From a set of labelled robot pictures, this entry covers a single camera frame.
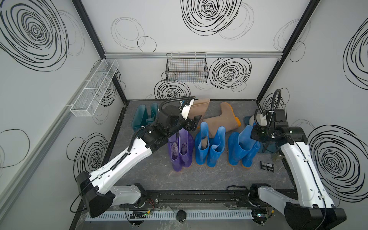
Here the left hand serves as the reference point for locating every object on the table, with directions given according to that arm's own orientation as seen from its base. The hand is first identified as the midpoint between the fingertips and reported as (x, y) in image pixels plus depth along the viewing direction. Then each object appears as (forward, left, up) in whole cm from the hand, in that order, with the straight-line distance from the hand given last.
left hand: (194, 112), depth 67 cm
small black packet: (-12, -45, -34) cm, 58 cm away
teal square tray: (-15, -32, -4) cm, 36 cm away
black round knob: (-38, +5, -24) cm, 46 cm away
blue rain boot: (-13, -22, -8) cm, 27 cm away
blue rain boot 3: (-10, -4, -12) cm, 17 cm away
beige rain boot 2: (+19, -26, -29) cm, 43 cm away
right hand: (-4, -31, -11) cm, 33 cm away
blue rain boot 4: (-12, -11, -10) cm, 19 cm away
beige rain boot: (+15, -4, -13) cm, 20 cm away
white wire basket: (+16, +64, -12) cm, 67 cm away
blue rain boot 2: (-13, -31, -27) cm, 43 cm away
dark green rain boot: (+5, +29, -11) cm, 32 cm away
